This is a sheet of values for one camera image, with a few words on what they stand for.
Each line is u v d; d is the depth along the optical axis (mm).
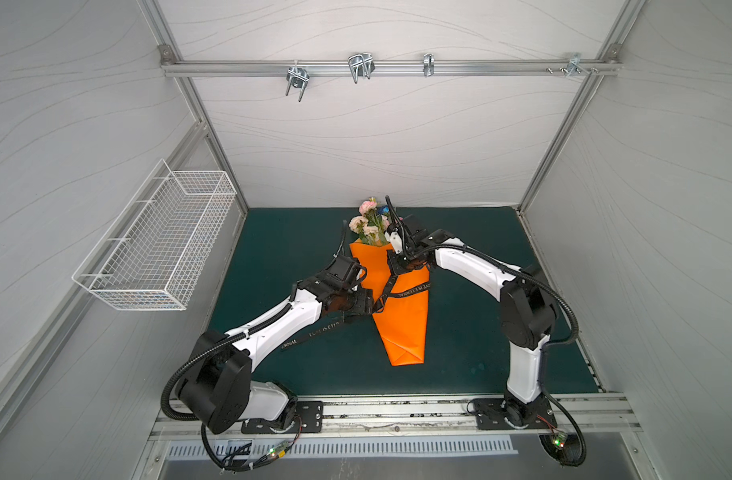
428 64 782
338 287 647
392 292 909
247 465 656
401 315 888
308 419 731
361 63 763
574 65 763
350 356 846
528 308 503
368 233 1078
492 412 731
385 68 788
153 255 685
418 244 682
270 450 680
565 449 718
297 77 795
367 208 1108
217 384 409
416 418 748
